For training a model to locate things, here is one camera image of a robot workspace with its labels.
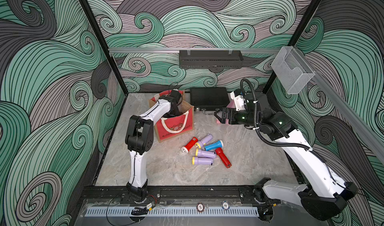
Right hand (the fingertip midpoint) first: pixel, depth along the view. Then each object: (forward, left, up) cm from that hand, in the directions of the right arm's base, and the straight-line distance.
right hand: (220, 114), depth 67 cm
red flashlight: (-9, -5, -30) cm, 32 cm away
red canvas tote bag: (+3, +26, -15) cm, 30 cm away
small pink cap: (-6, +3, +3) cm, 8 cm away
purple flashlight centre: (-1, +8, -29) cm, 30 cm away
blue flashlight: (-1, -3, -28) cm, 29 cm away
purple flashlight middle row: (-6, +8, -29) cm, 31 cm away
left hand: (+17, +25, -24) cm, 39 cm away
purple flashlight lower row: (-11, +9, -29) cm, 32 cm away
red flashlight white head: (-4, +17, -28) cm, 33 cm away
